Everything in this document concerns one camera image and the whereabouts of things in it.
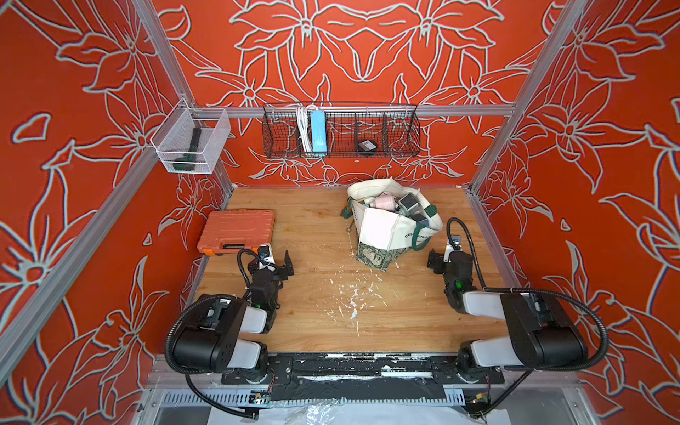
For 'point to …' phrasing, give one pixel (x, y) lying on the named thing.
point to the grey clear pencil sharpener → (408, 204)
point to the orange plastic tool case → (235, 231)
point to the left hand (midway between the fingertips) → (273, 252)
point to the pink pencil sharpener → (385, 201)
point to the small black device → (367, 145)
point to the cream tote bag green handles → (383, 234)
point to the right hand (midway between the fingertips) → (448, 248)
